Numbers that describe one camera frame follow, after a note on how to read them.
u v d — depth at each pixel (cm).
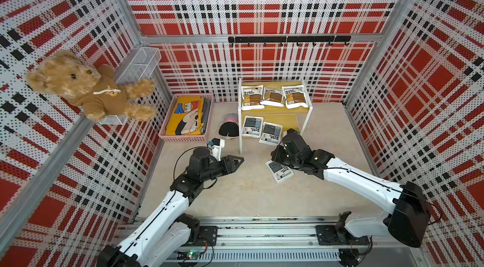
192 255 69
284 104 74
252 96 75
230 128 102
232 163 68
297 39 90
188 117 104
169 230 59
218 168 67
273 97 75
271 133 86
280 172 91
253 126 88
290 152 63
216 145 71
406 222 39
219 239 75
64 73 48
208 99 117
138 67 87
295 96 75
